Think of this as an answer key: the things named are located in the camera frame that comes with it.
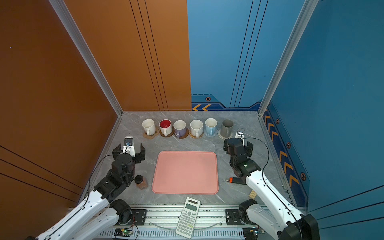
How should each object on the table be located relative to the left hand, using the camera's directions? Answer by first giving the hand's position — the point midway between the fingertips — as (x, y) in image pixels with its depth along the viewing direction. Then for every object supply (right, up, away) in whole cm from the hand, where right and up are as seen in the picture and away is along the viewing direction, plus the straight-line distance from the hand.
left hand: (131, 144), depth 75 cm
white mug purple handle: (+21, +8, +30) cm, 38 cm away
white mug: (0, +9, +28) cm, 29 cm away
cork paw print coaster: (+1, +1, +29) cm, 29 cm away
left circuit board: (-2, -42, -4) cm, 42 cm away
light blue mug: (+43, +10, +26) cm, 51 cm away
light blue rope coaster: (+43, +2, +30) cm, 52 cm away
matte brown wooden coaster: (+13, +2, +29) cm, 32 cm away
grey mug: (+53, +7, +23) cm, 58 cm away
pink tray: (+26, -19, +16) cm, 37 cm away
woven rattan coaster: (+32, +1, +28) cm, 42 cm away
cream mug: (+33, +8, +30) cm, 45 cm away
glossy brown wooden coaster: (+25, +2, +30) cm, 39 cm away
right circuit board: (+59, -42, -4) cm, 73 cm away
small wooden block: (+63, -28, +5) cm, 69 cm away
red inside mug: (+11, +8, +29) cm, 32 cm away
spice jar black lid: (+4, -19, 0) cm, 20 cm away
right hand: (+54, +1, +6) cm, 55 cm away
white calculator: (+29, -37, -2) cm, 47 cm away
